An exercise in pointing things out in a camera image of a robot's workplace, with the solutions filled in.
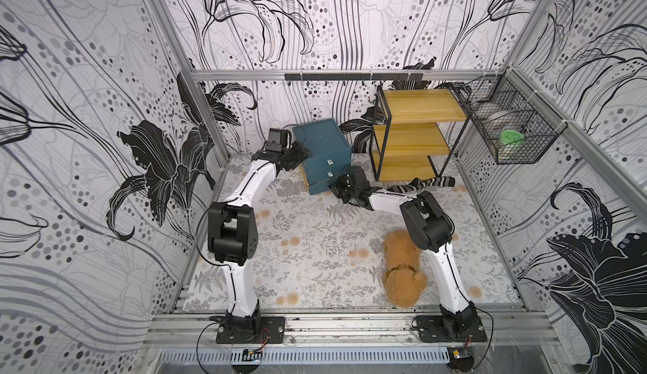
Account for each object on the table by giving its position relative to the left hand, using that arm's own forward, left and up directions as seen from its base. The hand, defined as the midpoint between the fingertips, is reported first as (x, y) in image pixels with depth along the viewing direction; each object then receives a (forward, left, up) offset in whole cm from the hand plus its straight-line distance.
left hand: (309, 155), depth 93 cm
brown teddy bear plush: (-42, -31, -9) cm, 53 cm away
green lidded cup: (-4, -66, +12) cm, 68 cm away
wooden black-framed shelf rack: (+15, -38, +1) cm, 41 cm away
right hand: (-1, -8, -15) cm, 17 cm away
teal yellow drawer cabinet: (+2, -8, -1) cm, 8 cm away
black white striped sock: (+1, -46, -17) cm, 49 cm away
